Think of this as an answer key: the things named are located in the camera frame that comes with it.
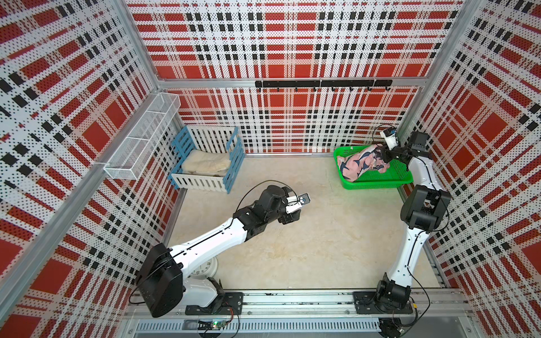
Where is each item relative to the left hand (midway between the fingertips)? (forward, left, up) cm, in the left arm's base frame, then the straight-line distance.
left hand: (294, 197), depth 80 cm
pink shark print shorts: (+22, -29, -7) cm, 37 cm away
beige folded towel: (+30, +45, -13) cm, 56 cm away
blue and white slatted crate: (+44, +47, -8) cm, 64 cm away
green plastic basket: (+26, -57, -19) cm, 65 cm away
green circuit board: (-39, +28, -18) cm, 51 cm away
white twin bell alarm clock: (-23, +33, -14) cm, 43 cm away
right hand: (+30, -42, 0) cm, 51 cm away
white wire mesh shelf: (+19, +72, +2) cm, 74 cm away
